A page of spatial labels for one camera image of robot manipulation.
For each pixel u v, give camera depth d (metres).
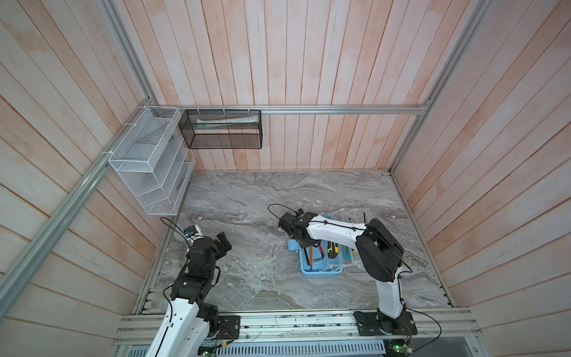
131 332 0.74
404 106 0.95
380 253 0.50
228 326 0.73
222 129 1.04
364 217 0.90
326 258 0.82
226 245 0.73
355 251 0.52
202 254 0.57
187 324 0.50
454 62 0.79
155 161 0.71
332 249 0.84
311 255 0.90
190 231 0.67
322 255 0.90
